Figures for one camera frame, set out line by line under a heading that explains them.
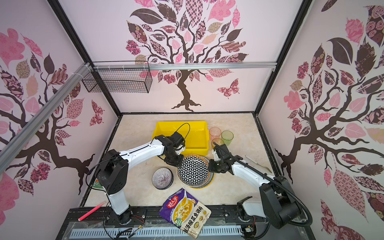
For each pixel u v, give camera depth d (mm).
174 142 715
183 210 741
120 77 947
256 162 906
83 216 731
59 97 680
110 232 698
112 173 468
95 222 727
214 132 1025
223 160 670
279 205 412
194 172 854
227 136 965
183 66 918
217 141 948
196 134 1057
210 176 828
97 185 833
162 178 819
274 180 450
